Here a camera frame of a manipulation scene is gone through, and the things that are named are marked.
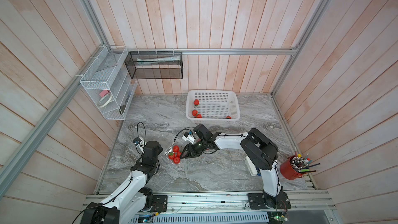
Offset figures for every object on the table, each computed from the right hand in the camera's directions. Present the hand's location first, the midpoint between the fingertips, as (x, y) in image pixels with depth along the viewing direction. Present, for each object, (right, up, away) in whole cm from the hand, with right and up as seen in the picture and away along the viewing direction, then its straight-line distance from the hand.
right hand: (183, 157), depth 85 cm
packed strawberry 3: (-2, +2, 0) cm, 3 cm away
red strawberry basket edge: (+9, +22, +19) cm, 31 cm away
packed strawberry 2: (-3, -1, -2) cm, 4 cm away
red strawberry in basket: (+7, +25, +22) cm, 33 cm away
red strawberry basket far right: (+29, +22, +19) cm, 41 cm away
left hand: (-16, +7, +3) cm, 18 cm away
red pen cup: (+57, -6, -3) cm, 57 cm away
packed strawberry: (-6, +1, -2) cm, 7 cm away
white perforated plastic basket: (+19, +29, +19) cm, 39 cm away
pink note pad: (-43, +36, -3) cm, 56 cm away
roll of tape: (-39, +30, -8) cm, 50 cm away
